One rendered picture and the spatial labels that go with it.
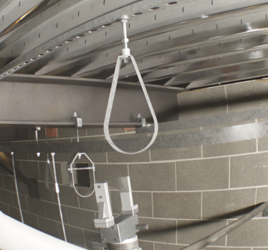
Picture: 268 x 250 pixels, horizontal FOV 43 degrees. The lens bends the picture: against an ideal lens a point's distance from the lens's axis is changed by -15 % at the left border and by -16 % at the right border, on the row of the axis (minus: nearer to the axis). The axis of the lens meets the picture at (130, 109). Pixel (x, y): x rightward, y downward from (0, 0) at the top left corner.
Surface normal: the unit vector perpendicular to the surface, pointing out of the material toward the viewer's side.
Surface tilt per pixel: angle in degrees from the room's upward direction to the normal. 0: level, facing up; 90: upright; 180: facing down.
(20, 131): 90
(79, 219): 90
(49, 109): 90
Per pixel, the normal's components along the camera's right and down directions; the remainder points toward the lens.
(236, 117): -0.70, -0.02
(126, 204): -0.34, -0.06
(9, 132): 0.71, -0.11
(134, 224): 0.93, -0.14
